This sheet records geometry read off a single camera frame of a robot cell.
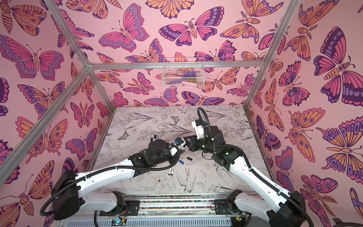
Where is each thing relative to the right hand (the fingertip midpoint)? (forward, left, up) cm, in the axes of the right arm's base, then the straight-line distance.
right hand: (183, 139), depth 71 cm
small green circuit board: (-32, +34, -28) cm, 55 cm away
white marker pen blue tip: (-7, +7, -24) cm, 26 cm away
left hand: (-2, -1, -5) cm, 5 cm away
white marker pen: (-7, +9, -25) cm, 27 cm away
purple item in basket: (+46, -4, +8) cm, 47 cm away
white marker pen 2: (+18, +22, -26) cm, 38 cm away
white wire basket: (+48, 0, +8) cm, 48 cm away
